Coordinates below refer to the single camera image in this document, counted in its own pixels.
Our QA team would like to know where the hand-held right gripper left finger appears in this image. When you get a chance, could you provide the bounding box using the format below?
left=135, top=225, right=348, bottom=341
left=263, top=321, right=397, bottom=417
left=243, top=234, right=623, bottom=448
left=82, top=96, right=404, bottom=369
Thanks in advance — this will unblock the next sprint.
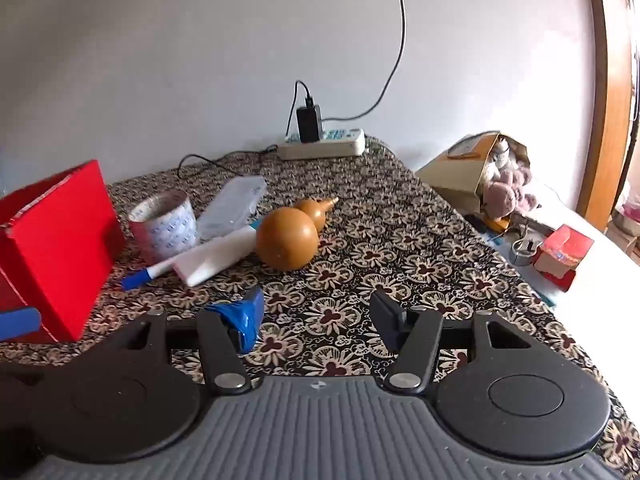
left=102, top=287, right=266, bottom=396

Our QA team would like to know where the white power strip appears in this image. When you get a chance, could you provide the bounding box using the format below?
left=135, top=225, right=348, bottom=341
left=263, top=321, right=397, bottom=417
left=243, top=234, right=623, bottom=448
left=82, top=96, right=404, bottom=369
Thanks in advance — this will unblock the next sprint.
left=277, top=128, right=366, bottom=161

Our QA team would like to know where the brown gourd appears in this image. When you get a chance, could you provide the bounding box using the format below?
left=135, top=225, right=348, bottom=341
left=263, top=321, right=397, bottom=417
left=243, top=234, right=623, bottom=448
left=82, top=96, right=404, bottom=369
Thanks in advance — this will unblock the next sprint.
left=255, top=197, right=340, bottom=271

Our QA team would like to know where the floral tablecloth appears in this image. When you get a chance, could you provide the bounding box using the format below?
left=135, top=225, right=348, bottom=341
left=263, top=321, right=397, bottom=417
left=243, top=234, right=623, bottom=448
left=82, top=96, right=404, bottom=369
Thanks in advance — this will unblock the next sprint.
left=0, top=135, right=640, bottom=480

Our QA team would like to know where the red cardboard box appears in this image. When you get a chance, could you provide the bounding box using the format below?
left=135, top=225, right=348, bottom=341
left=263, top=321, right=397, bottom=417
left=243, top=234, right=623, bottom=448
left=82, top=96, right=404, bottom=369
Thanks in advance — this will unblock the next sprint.
left=0, top=159, right=127, bottom=344

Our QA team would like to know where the orange box with tape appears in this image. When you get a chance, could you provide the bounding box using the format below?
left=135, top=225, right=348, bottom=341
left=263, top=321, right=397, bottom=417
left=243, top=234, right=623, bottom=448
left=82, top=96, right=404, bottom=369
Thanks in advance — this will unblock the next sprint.
left=414, top=131, right=531, bottom=211

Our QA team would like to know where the wooden door frame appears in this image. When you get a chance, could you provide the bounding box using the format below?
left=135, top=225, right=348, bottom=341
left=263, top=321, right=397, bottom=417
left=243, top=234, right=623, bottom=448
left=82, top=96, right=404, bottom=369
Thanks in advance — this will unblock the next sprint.
left=575, top=0, right=637, bottom=232

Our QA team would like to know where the grey power cord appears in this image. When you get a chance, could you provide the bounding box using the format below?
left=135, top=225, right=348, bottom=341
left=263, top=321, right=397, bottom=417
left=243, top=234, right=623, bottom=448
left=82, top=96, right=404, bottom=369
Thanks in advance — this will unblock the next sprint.
left=320, top=0, right=407, bottom=122

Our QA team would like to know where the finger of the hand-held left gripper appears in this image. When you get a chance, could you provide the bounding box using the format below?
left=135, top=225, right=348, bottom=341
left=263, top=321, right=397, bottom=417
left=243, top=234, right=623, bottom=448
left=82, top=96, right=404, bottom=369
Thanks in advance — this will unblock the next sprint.
left=0, top=308, right=43, bottom=342

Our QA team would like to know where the metal ring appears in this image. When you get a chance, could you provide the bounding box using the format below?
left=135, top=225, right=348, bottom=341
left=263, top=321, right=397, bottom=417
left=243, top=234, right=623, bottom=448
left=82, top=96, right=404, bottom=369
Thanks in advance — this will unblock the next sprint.
left=509, top=236, right=544, bottom=266

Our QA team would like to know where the pink plush toy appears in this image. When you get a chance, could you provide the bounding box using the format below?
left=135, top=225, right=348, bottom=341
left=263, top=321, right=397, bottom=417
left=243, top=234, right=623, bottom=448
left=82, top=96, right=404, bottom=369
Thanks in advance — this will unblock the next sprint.
left=481, top=162, right=542, bottom=222

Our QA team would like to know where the black charger cable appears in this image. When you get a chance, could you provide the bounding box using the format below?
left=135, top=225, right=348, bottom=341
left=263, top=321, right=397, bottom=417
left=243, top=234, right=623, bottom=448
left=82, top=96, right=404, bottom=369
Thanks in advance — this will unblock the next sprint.
left=177, top=79, right=315, bottom=179

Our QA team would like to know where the black charger plug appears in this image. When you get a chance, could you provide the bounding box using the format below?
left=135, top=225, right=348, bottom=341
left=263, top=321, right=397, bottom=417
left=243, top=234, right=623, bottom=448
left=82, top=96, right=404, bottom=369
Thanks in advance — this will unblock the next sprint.
left=295, top=104, right=324, bottom=144

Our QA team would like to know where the white plush toy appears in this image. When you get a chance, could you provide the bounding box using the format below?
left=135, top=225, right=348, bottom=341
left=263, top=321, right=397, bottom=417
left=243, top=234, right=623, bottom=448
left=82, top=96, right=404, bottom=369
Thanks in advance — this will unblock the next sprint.
left=491, top=139, right=513, bottom=170

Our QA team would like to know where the blue and white pen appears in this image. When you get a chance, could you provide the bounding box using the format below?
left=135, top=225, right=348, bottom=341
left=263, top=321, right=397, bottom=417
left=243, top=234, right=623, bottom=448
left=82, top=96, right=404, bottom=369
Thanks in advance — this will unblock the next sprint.
left=121, top=259, right=177, bottom=292

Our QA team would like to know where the small red carton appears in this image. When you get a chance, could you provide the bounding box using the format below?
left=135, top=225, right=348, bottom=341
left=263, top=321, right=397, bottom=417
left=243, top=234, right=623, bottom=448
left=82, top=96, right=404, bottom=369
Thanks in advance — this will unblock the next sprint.
left=531, top=224, right=596, bottom=294

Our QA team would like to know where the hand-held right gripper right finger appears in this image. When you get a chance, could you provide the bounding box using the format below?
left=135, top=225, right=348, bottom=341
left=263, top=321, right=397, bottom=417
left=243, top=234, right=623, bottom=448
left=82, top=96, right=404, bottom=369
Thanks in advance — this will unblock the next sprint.
left=369, top=289, right=547, bottom=394

